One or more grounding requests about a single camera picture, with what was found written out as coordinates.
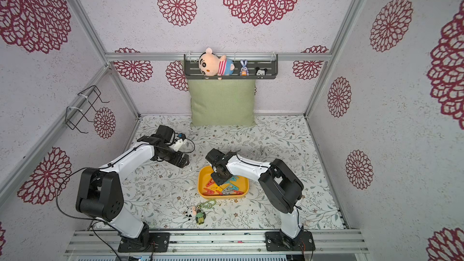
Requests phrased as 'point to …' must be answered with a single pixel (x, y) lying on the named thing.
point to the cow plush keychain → (191, 211)
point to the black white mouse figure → (260, 72)
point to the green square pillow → (222, 103)
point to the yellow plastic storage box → (205, 174)
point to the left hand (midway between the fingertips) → (179, 160)
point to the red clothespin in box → (210, 182)
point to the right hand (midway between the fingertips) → (219, 176)
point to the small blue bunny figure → (244, 70)
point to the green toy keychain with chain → (200, 215)
